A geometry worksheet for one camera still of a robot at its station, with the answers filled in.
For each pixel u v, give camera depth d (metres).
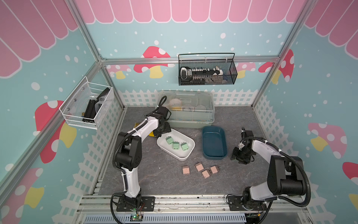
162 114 0.74
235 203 0.74
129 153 0.51
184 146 0.94
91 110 0.73
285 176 0.44
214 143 0.97
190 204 0.76
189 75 0.88
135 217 0.71
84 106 0.74
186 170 0.84
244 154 0.76
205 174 0.83
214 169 0.85
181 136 0.98
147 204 0.74
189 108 0.97
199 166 0.85
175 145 0.96
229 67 0.94
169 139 0.99
